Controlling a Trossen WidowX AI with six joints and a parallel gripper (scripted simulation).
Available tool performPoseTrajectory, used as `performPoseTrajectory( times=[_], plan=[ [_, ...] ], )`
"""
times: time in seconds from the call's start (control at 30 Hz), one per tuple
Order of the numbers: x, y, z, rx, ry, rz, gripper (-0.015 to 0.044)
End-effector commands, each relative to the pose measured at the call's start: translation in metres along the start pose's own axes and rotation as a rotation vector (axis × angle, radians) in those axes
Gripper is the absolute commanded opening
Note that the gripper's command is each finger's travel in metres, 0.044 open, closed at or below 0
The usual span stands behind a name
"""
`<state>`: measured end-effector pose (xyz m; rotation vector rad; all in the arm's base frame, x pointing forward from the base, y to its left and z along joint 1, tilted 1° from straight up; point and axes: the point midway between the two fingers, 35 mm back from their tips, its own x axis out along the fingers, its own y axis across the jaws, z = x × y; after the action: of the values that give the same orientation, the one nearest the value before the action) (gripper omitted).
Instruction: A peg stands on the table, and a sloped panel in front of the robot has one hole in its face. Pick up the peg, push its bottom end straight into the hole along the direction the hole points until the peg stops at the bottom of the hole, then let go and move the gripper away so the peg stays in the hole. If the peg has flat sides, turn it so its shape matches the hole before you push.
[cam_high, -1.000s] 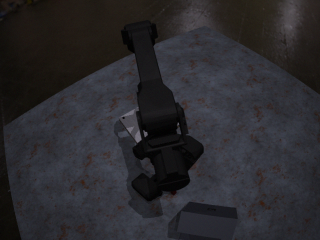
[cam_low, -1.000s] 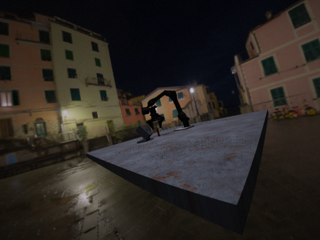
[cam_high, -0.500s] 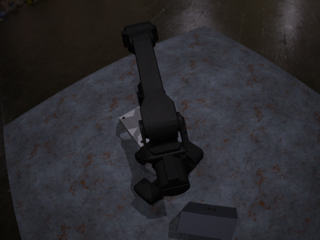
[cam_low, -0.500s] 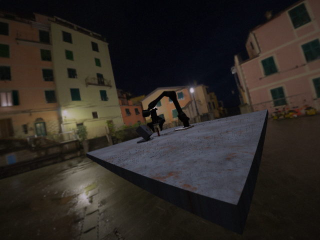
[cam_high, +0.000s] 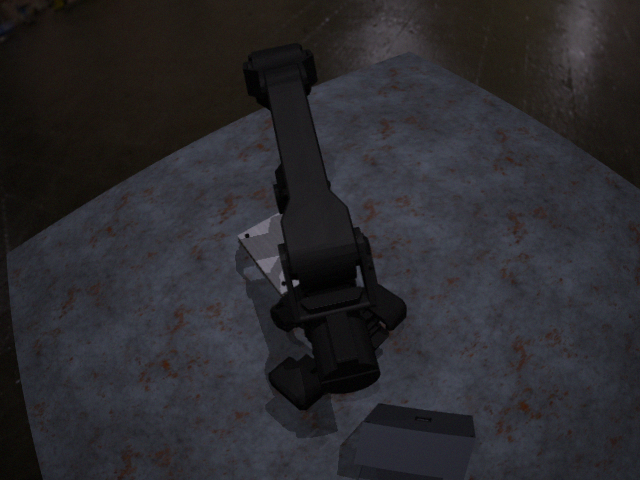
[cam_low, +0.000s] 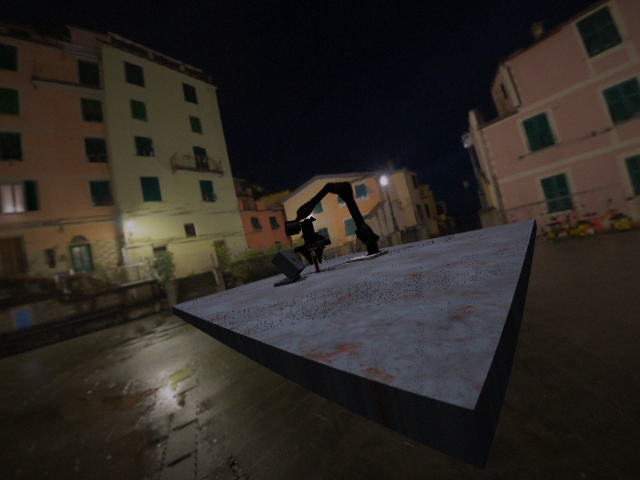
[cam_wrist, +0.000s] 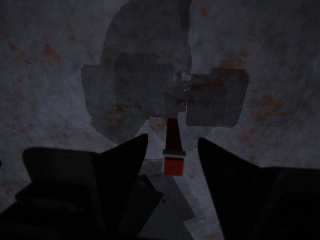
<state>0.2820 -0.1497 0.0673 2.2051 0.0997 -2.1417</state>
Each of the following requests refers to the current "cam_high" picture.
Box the dark grey flat panel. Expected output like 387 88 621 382
354 403 476 480

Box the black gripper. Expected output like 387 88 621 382
268 284 407 410

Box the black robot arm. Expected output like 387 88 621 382
243 42 381 394

